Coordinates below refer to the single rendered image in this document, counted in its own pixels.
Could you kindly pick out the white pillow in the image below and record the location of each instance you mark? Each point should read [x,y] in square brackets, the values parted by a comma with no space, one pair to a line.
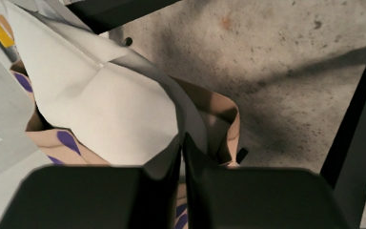
[114,100]

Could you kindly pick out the beige polka-dot pillowcase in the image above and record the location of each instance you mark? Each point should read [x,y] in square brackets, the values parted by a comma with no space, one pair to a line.
[219,114]

